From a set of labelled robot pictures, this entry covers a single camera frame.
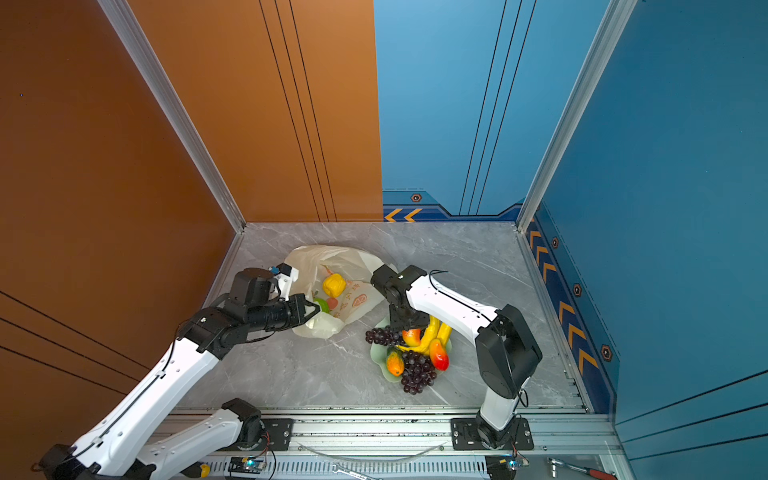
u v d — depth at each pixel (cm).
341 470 69
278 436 74
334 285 96
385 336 83
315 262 81
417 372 75
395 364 76
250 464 71
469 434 72
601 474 68
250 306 54
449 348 82
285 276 67
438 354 77
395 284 60
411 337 80
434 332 81
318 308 72
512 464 70
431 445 73
